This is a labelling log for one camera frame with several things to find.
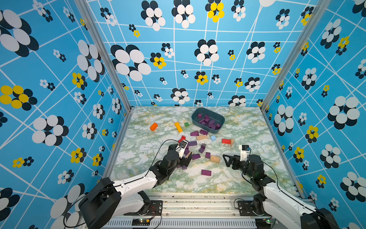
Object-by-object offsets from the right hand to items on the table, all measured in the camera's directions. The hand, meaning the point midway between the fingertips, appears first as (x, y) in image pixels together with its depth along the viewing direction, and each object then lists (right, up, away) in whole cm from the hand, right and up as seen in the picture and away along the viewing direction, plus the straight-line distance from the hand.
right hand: (230, 155), depth 86 cm
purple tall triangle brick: (-21, +11, +19) cm, 31 cm away
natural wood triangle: (+4, +6, +11) cm, 13 cm away
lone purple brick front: (-15, -11, 0) cm, 18 cm away
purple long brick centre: (-21, -3, +8) cm, 23 cm away
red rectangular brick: (+1, +6, +14) cm, 15 cm away
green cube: (-27, +18, +23) cm, 40 cm away
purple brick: (-11, +23, +25) cm, 36 cm away
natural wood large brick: (-9, -3, +3) cm, 10 cm away
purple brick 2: (-7, +18, +22) cm, 30 cm away
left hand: (-27, +5, -3) cm, 28 cm away
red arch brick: (-30, +8, +16) cm, 35 cm away
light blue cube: (-8, +8, +14) cm, 18 cm away
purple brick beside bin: (-14, +12, +19) cm, 27 cm away
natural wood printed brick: (-16, +9, +16) cm, 25 cm away
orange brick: (-52, +17, +22) cm, 59 cm away
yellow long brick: (-33, +16, +22) cm, 43 cm away
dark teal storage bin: (-18, +23, +27) cm, 40 cm away
